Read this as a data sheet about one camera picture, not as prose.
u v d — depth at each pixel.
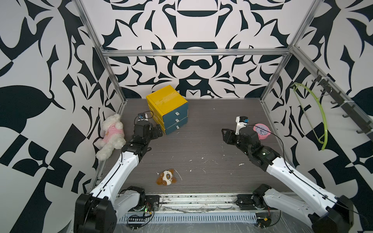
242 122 0.67
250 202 0.74
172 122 0.88
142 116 0.71
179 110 0.87
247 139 0.56
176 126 0.99
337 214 0.38
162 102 0.84
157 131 0.74
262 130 0.99
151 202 0.74
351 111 0.55
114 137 0.87
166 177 0.79
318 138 0.71
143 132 0.61
